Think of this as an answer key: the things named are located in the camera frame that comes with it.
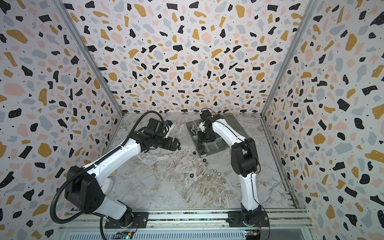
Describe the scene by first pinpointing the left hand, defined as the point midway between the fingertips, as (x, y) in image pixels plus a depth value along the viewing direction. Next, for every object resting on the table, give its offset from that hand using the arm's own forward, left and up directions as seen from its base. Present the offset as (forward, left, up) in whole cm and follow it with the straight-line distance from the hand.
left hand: (173, 140), depth 83 cm
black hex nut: (-4, -17, -18) cm, 25 cm away
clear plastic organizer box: (+4, -19, -16) cm, 25 cm away
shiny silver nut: (-10, -24, -18) cm, 31 cm away
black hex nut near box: (+2, -11, -18) cm, 21 cm away
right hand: (+6, -15, -8) cm, 17 cm away
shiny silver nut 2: (-12, -26, -19) cm, 34 cm away
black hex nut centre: (-13, -10, -19) cm, 25 cm away
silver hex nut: (-6, -19, -18) cm, 27 cm away
